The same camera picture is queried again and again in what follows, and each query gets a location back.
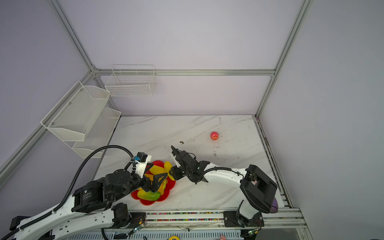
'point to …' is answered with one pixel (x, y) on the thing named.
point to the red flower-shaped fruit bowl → (170, 185)
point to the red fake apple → (214, 135)
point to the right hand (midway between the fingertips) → (170, 172)
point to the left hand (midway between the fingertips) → (159, 171)
